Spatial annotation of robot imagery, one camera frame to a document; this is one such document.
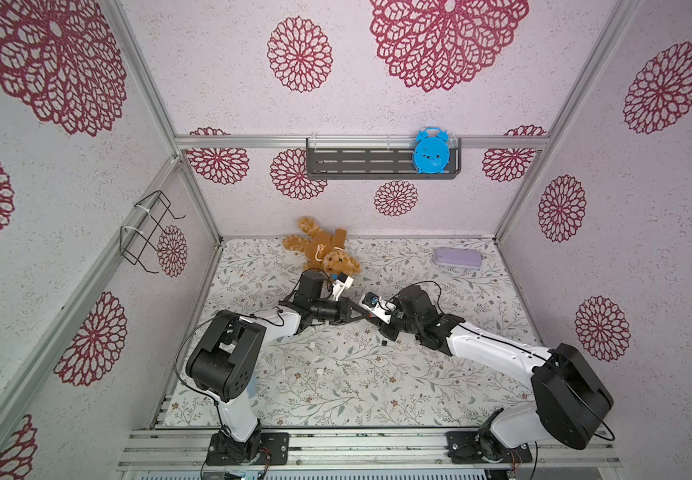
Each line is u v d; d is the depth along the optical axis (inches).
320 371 34.1
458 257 43.4
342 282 32.8
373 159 36.4
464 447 28.9
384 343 36.3
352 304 31.8
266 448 28.7
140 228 29.8
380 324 29.7
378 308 28.0
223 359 19.1
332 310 30.8
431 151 35.2
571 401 17.2
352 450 29.4
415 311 26.2
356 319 32.5
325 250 41.8
